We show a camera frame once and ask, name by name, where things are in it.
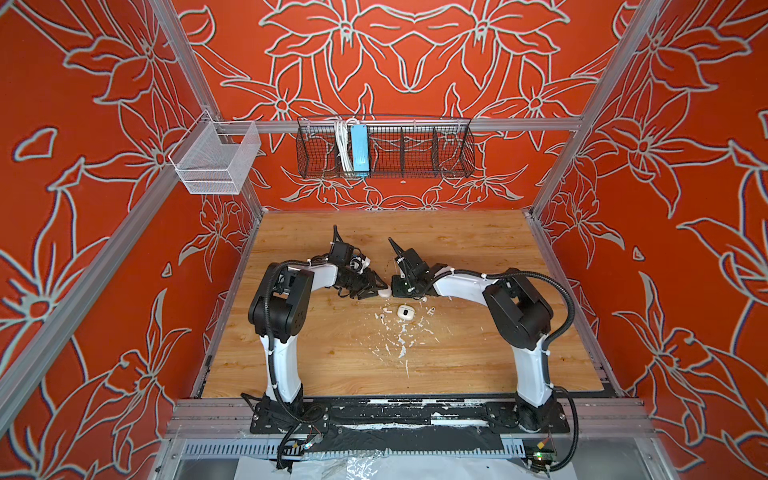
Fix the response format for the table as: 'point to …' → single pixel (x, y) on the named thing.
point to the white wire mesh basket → (212, 156)
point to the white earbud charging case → (406, 312)
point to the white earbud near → (381, 317)
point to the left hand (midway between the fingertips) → (383, 288)
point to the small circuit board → (540, 459)
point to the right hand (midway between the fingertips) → (391, 286)
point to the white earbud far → (431, 311)
